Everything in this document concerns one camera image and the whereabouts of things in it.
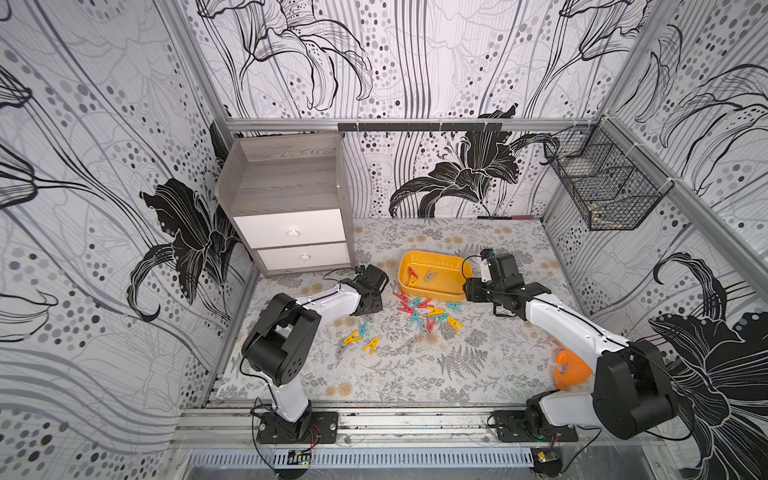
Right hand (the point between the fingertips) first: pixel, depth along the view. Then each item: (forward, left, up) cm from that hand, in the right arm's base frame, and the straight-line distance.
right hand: (475, 282), depth 90 cm
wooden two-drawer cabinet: (+15, +54, +22) cm, 60 cm away
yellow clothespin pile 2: (-5, +12, -8) cm, 15 cm away
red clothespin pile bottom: (-10, +14, -9) cm, 19 cm away
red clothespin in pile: (+1, +23, -9) cm, 25 cm away
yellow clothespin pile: (-10, +6, -9) cm, 14 cm away
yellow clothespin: (-14, +38, -8) cm, 41 cm away
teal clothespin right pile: (-3, +5, -9) cm, 11 cm away
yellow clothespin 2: (-17, +32, -8) cm, 36 cm away
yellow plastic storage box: (+8, +11, -8) cm, 16 cm away
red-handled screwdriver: (+39, -26, -12) cm, 48 cm away
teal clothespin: (-11, +35, -8) cm, 37 cm away
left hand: (-4, +32, -9) cm, 34 cm away
